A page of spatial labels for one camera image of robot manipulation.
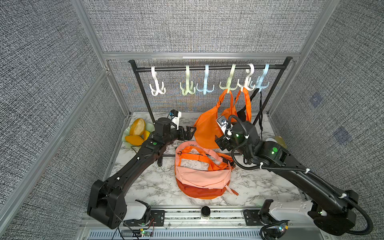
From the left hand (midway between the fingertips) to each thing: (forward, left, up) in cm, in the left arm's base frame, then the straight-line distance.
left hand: (192, 126), depth 77 cm
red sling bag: (-27, -4, -21) cm, 34 cm away
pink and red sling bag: (-16, -4, -22) cm, 27 cm away
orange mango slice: (+7, +38, -21) cm, 44 cm away
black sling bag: (-1, -35, +1) cm, 35 cm away
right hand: (-8, -15, +9) cm, 19 cm away
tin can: (+4, -52, -21) cm, 56 cm away
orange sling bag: (+1, -8, -2) cm, 8 cm away
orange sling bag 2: (-16, -4, -22) cm, 27 cm away
